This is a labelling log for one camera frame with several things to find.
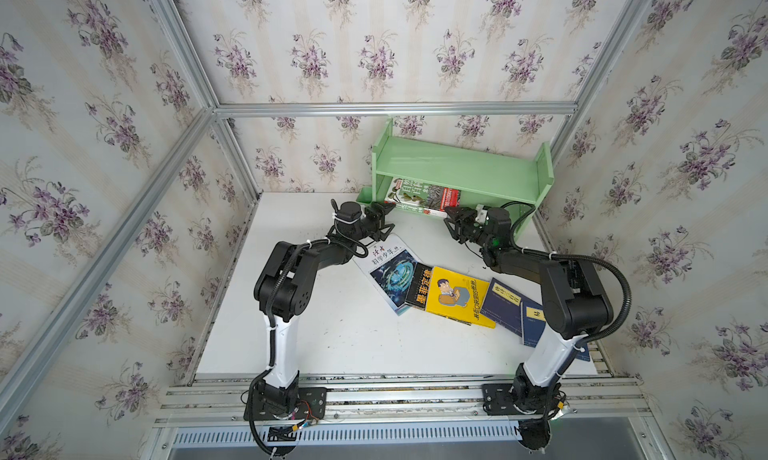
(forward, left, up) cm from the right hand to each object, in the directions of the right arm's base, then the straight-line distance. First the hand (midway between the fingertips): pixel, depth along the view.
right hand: (442, 212), depth 91 cm
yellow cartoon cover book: (-21, -4, -15) cm, 26 cm away
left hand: (+3, +14, -1) cm, 14 cm away
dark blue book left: (-24, -17, -16) cm, 33 cm away
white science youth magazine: (-8, +16, -17) cm, 25 cm away
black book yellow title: (-16, +7, -16) cm, 24 cm away
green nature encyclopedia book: (+9, +5, -2) cm, 11 cm away
